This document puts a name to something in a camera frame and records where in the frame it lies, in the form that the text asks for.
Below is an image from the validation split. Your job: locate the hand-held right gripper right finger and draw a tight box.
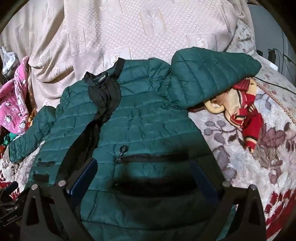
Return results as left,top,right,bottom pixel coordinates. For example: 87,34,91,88
190,160,267,241

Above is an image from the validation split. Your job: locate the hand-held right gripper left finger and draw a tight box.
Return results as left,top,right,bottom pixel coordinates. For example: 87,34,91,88
21,158,99,241

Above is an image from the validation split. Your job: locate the green quilted jacket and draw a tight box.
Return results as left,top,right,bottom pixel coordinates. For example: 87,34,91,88
9,46,262,241

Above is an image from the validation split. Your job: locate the red yellow printed blanket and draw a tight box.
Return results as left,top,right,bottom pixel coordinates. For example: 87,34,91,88
187,77,264,154

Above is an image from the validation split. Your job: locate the pink penguin-print cloth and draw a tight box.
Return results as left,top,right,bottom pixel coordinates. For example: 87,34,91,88
0,56,36,136

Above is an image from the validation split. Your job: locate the cream small-flower bed cover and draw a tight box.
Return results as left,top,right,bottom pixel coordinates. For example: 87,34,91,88
228,19,296,121

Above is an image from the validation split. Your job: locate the clear plastic bag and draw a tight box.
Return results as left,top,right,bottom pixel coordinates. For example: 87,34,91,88
0,45,17,75

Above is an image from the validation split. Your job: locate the beige embossed bedspread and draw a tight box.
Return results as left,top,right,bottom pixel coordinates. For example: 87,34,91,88
0,0,252,113

